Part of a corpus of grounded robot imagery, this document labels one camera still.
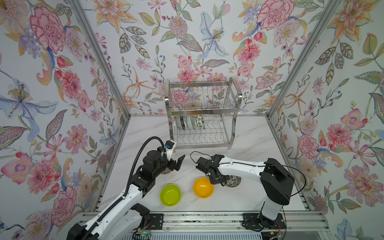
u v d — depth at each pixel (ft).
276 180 1.59
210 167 2.20
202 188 2.74
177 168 2.34
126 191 1.66
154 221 2.42
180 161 2.27
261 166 1.62
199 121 3.32
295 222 2.51
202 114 3.83
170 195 2.68
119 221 1.83
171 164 2.29
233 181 2.82
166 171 2.30
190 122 3.31
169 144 2.15
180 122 3.31
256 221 2.45
